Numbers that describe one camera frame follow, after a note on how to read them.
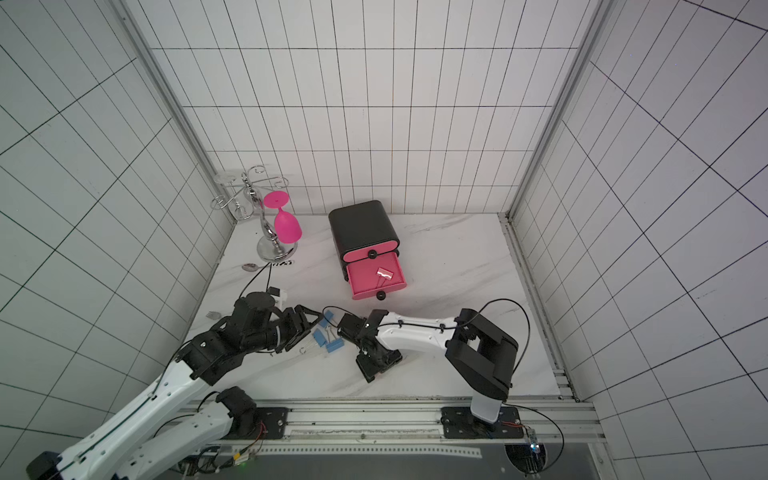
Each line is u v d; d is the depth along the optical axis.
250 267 1.03
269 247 1.13
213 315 0.93
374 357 0.69
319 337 0.87
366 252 0.89
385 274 0.93
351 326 0.67
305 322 0.65
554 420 0.67
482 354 0.45
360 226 0.99
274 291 0.70
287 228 0.92
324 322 0.69
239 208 1.01
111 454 0.40
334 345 0.86
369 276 0.91
